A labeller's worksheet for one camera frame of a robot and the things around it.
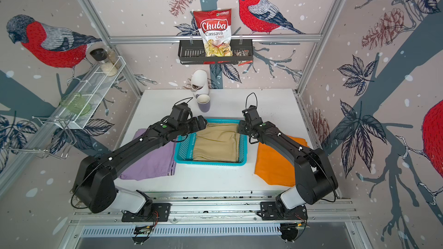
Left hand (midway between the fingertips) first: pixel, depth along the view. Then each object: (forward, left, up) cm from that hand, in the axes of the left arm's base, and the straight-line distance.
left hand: (204, 120), depth 84 cm
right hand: (+2, -20, -7) cm, 21 cm away
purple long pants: (-16, +23, -16) cm, 32 cm away
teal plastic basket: (-9, +11, -13) cm, 20 cm away
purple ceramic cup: (+21, +3, -9) cm, 23 cm away
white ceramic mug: (+39, +7, -6) cm, 40 cm away
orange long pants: (-18, -36, -17) cm, 43 cm away
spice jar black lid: (+20, +48, +18) cm, 55 cm away
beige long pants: (-5, -6, -14) cm, 16 cm away
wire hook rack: (-15, +50, +14) cm, 54 cm away
